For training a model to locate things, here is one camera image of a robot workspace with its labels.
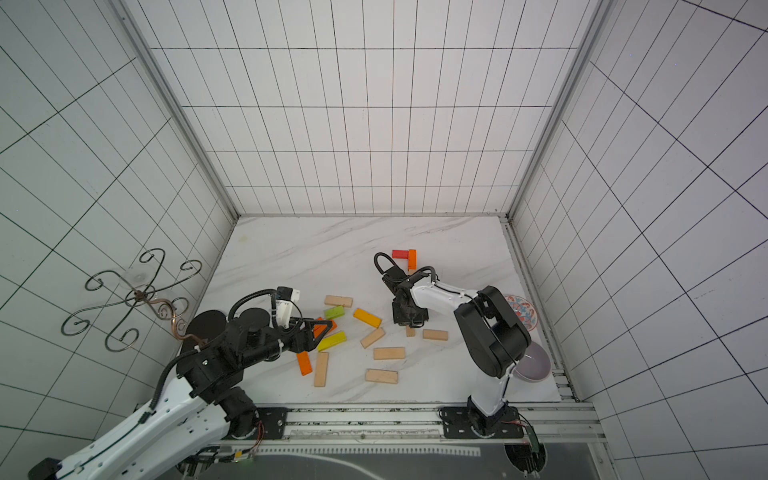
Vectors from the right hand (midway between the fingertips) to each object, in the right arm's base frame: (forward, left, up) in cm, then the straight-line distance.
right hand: (409, 313), depth 93 cm
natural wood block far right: (-7, -7, +1) cm, 9 cm away
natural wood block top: (+2, +23, +2) cm, 24 cm away
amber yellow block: (-2, +13, +1) cm, 13 cm away
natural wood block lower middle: (-13, +6, 0) cm, 14 cm away
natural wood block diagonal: (-9, +11, +1) cm, 15 cm away
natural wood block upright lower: (-19, +24, +2) cm, 31 cm away
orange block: (+21, -1, +1) cm, 21 cm away
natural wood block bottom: (-20, +8, +2) cm, 21 cm away
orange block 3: (-18, +29, +2) cm, 34 cm away
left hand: (-14, +23, +17) cm, 32 cm away
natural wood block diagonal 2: (-7, 0, +2) cm, 7 cm away
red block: (+23, +4, +1) cm, 23 cm away
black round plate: (-8, +65, 0) cm, 65 cm away
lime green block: (-2, +23, +2) cm, 24 cm away
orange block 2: (-16, +21, +24) cm, 36 cm away
